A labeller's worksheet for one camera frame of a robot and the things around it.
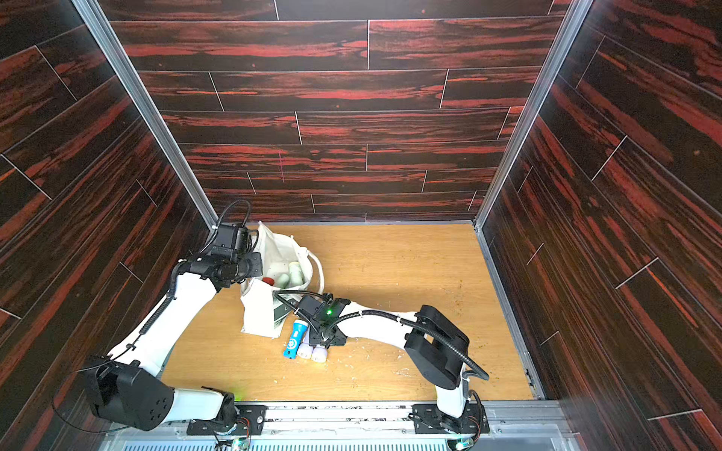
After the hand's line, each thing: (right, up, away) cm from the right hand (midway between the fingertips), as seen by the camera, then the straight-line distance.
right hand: (324, 334), depth 86 cm
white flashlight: (-6, -4, -2) cm, 7 cm away
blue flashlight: (-9, -2, 0) cm, 9 cm away
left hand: (-20, +22, -3) cm, 30 cm away
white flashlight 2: (-1, -5, -3) cm, 6 cm away
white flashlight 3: (-11, +18, +7) cm, 22 cm away
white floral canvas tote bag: (-14, +20, +10) cm, 26 cm away
